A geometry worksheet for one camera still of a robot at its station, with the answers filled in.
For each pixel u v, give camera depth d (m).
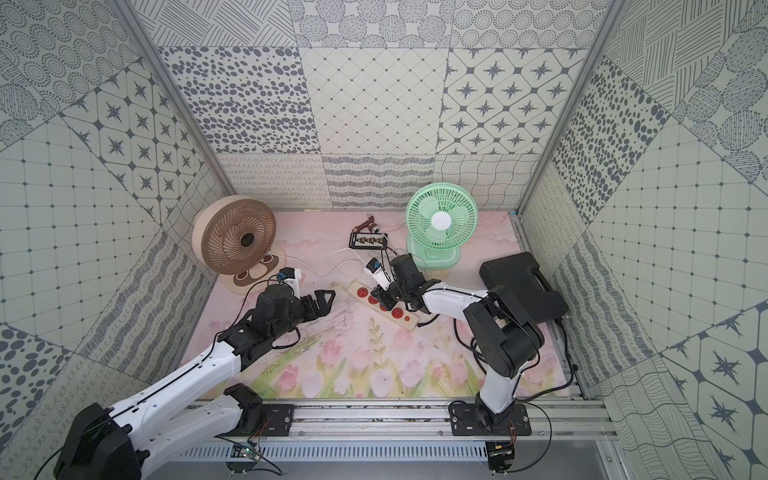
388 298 0.82
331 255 1.00
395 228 1.17
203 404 0.58
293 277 0.74
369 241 1.10
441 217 0.87
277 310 0.62
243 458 0.70
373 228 1.13
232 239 0.80
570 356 0.89
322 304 0.73
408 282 0.73
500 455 0.72
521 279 0.96
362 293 0.95
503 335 0.48
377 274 0.81
